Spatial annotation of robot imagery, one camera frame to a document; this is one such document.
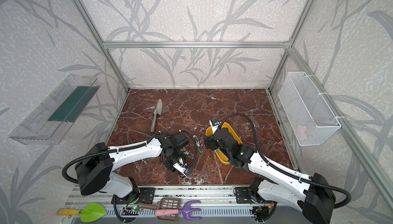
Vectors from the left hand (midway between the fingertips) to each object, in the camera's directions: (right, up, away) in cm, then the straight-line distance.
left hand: (183, 159), depth 82 cm
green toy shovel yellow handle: (-40, -19, -14) cm, 46 cm away
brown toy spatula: (-7, -17, -10) cm, 21 cm away
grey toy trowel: (-21, +25, +23) cm, 40 cm away
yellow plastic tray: (+15, +12, +13) cm, 23 cm away
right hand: (+15, +18, -3) cm, 23 cm away
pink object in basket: (+58, +17, -9) cm, 61 cm away
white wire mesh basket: (+55, +25, -19) cm, 63 cm away
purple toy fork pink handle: (+3, -18, -14) cm, 23 cm away
